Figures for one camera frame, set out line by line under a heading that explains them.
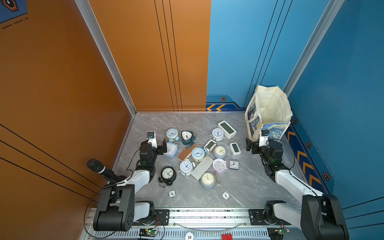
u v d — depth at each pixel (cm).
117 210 42
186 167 86
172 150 95
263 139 75
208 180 81
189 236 63
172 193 81
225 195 80
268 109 109
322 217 41
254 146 76
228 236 67
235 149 96
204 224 73
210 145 95
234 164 89
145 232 71
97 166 62
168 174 85
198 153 92
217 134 102
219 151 93
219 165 89
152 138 75
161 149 79
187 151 96
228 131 102
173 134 102
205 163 89
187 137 99
